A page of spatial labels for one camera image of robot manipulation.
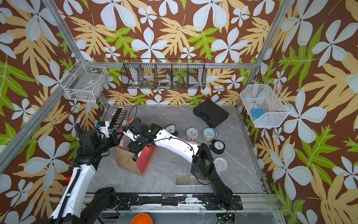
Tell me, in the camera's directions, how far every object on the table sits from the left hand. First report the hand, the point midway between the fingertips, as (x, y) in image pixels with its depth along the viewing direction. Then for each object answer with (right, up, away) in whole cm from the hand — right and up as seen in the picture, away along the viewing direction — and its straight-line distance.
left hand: (123, 132), depth 78 cm
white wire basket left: (-26, +30, +8) cm, 41 cm away
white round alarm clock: (+41, -3, +20) cm, 46 cm away
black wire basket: (+21, +39, +19) cm, 49 cm away
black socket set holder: (-17, +10, +33) cm, 39 cm away
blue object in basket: (+78, +11, +2) cm, 79 cm away
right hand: (+6, -8, 0) cm, 10 cm away
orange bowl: (+14, -41, -12) cm, 45 cm away
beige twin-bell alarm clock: (+54, -3, +20) cm, 57 cm away
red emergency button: (-33, -28, +2) cm, 44 cm away
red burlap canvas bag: (+4, -15, -4) cm, 16 cm away
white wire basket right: (+85, +15, +5) cm, 86 cm away
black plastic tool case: (+59, +13, +33) cm, 69 cm away
